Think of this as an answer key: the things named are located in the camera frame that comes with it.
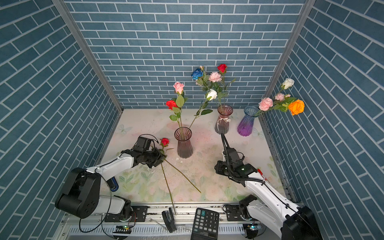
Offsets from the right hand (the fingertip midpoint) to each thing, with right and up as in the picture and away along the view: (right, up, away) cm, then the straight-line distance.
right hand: (213, 166), depth 83 cm
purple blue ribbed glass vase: (+22, +22, +15) cm, 34 cm away
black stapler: (-22, -22, -12) cm, 34 cm away
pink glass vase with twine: (+8, +23, +18) cm, 30 cm away
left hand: (-28, +4, +6) cm, 28 cm away
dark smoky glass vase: (-17, +8, +11) cm, 22 cm away
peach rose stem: (-24, -13, -2) cm, 28 cm away
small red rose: (-31, +11, +15) cm, 36 cm away
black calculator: (-5, -24, -13) cm, 28 cm away
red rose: (-22, +34, -5) cm, 41 cm away
